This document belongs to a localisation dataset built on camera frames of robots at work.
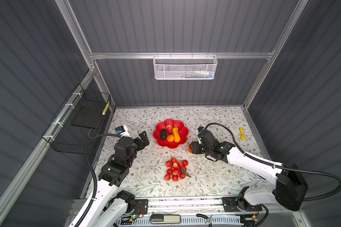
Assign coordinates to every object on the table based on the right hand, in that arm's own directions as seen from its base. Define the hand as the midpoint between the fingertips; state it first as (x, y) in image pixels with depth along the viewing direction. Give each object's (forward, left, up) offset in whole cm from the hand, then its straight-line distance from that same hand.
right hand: (194, 146), depth 83 cm
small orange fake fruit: (+11, +15, -7) cm, 20 cm away
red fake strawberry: (+19, +16, -8) cm, 26 cm away
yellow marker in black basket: (+17, +52, +17) cm, 57 cm away
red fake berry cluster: (-12, +10, -5) cm, 17 cm away
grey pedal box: (-35, +17, -6) cm, 40 cm away
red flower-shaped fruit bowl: (+18, +6, -9) cm, 21 cm away
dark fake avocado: (+15, +20, -8) cm, 26 cm away
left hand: (-1, +30, +15) cm, 33 cm away
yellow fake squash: (+11, +10, -8) cm, 17 cm away
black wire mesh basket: (+5, +62, +19) cm, 65 cm away
